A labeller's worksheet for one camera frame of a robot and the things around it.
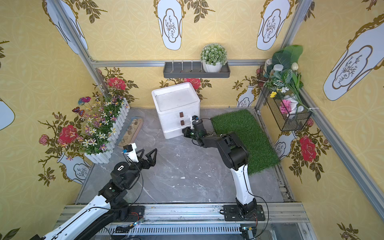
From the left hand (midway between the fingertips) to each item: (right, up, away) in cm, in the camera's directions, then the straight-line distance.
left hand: (146, 148), depth 78 cm
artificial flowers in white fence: (-31, +15, +12) cm, 37 cm away
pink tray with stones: (-18, +7, +25) cm, 32 cm away
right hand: (+25, +12, +26) cm, 38 cm away
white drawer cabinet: (+14, +24, +12) cm, 31 cm away
